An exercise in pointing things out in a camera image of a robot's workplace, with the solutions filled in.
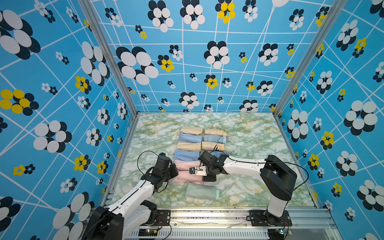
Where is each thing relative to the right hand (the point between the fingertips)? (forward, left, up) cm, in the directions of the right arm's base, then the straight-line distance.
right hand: (206, 171), depth 89 cm
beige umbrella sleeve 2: (+15, +11, +4) cm, 19 cm away
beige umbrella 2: (+16, -4, +4) cm, 17 cm away
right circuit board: (-30, -33, -2) cm, 44 cm away
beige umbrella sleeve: (+29, +9, +4) cm, 30 cm away
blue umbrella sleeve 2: (+9, +12, +3) cm, 15 cm away
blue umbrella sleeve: (+22, +10, +4) cm, 25 cm away
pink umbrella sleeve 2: (-5, +12, +4) cm, 14 cm away
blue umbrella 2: (+12, -8, +1) cm, 14 cm away
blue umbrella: (+21, -6, +4) cm, 22 cm away
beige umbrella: (+27, -9, +4) cm, 28 cm away
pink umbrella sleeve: (+2, +12, +4) cm, 13 cm away
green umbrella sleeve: (-12, +3, +3) cm, 13 cm away
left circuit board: (-30, +29, -2) cm, 42 cm away
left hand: (+1, +16, +4) cm, 16 cm away
